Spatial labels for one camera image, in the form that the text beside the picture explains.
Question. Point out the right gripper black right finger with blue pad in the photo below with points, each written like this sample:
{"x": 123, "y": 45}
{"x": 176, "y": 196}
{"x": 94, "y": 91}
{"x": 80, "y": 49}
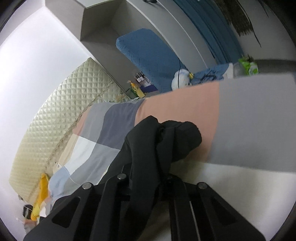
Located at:
{"x": 197, "y": 212}

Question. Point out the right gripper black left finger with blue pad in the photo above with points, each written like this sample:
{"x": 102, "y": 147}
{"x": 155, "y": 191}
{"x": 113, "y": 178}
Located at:
{"x": 92, "y": 212}

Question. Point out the large black jacket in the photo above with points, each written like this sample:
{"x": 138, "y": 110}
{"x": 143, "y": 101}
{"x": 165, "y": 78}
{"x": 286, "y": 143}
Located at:
{"x": 152, "y": 162}

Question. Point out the yellow pillow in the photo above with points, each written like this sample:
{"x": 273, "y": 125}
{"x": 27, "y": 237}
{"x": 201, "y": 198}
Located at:
{"x": 41, "y": 198}

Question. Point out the patchwork plaid bed quilt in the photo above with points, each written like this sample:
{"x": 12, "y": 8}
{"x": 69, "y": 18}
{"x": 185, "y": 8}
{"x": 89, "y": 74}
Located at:
{"x": 238, "y": 135}

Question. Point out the cream quilted headboard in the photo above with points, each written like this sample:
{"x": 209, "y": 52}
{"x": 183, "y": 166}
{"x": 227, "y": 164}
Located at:
{"x": 52, "y": 126}

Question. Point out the yellow bottle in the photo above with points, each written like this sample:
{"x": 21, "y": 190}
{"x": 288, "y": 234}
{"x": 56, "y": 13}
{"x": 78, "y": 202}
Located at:
{"x": 136, "y": 90}

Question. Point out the white plush toy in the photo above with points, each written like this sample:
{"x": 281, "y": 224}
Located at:
{"x": 182, "y": 79}

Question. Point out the blue padded chair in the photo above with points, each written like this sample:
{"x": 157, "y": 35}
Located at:
{"x": 152, "y": 56}

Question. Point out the green tissue pack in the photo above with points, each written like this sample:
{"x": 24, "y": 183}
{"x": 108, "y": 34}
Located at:
{"x": 249, "y": 65}

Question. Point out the blue curtain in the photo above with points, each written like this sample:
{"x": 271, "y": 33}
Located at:
{"x": 210, "y": 22}

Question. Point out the grey wardrobe cabinet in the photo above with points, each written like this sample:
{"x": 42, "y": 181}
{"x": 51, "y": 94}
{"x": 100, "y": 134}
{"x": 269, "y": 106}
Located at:
{"x": 98, "y": 24}

